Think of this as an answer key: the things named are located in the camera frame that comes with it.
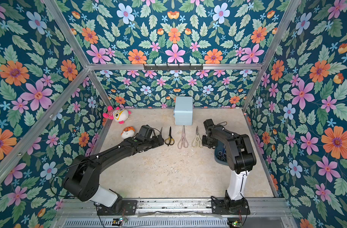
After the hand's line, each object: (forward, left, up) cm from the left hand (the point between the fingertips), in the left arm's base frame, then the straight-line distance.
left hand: (161, 140), depth 90 cm
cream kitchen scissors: (+2, -25, -8) cm, 26 cm away
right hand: (+1, -32, -9) cm, 33 cm away
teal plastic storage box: (-13, -37, -7) cm, 40 cm away
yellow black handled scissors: (+5, -5, -8) cm, 11 cm away
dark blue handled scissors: (+16, +2, -10) cm, 19 cm away
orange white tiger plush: (+11, +24, -4) cm, 27 cm away
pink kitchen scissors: (+4, -14, -11) cm, 18 cm away
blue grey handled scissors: (-8, -41, -8) cm, 42 cm away
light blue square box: (+18, -16, +4) cm, 24 cm away
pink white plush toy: (+28, +32, -2) cm, 43 cm away
